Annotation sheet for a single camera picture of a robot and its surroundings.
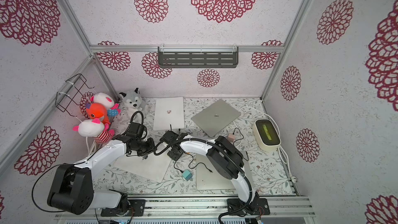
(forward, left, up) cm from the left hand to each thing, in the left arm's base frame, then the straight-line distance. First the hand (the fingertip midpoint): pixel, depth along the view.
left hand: (157, 149), depth 87 cm
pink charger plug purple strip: (+12, -44, -8) cm, 47 cm away
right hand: (+1, -9, -5) cm, 10 cm away
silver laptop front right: (-14, -28, -6) cm, 32 cm away
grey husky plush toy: (+26, +17, +11) cm, 33 cm away
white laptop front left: (-9, +3, -4) cm, 10 cm away
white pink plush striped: (+5, +30, +14) cm, 34 cm away
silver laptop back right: (+28, -35, -7) cm, 45 cm away
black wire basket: (+18, +40, +28) cm, 52 cm away
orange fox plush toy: (+17, +35, +13) cm, 41 cm away
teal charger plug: (-13, -17, -3) cm, 22 cm away
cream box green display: (+10, -64, -1) cm, 65 cm away
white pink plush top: (+27, +35, +14) cm, 46 cm away
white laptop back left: (+34, -1, -7) cm, 34 cm away
